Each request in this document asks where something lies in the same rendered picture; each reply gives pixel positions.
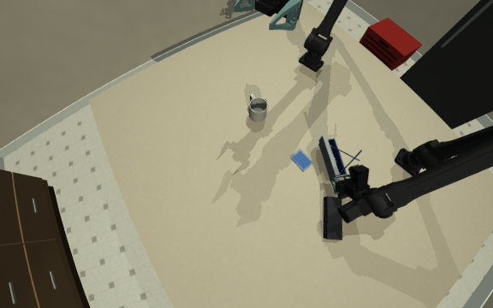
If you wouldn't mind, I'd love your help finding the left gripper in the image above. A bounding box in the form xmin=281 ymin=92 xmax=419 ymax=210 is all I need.
xmin=330 ymin=175 xmax=366 ymax=200

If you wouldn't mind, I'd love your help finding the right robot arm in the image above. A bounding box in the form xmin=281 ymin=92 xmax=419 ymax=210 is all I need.
xmin=299 ymin=0 xmax=347 ymax=72

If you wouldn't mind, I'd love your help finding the grey mug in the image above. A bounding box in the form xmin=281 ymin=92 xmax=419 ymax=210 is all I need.
xmin=249 ymin=94 xmax=268 ymax=122

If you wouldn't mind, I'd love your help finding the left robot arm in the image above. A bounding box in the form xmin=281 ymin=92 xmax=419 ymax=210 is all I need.
xmin=338 ymin=126 xmax=493 ymax=223

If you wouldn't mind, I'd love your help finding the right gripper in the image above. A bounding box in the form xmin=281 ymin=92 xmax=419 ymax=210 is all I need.
xmin=235 ymin=0 xmax=303 ymax=31

